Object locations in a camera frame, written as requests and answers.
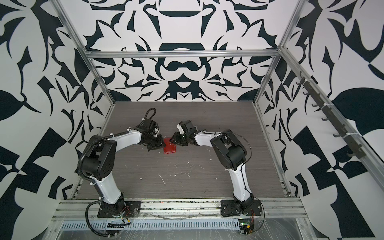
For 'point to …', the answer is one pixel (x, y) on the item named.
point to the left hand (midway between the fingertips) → (166, 142)
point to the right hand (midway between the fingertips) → (171, 140)
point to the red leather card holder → (168, 147)
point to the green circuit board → (244, 222)
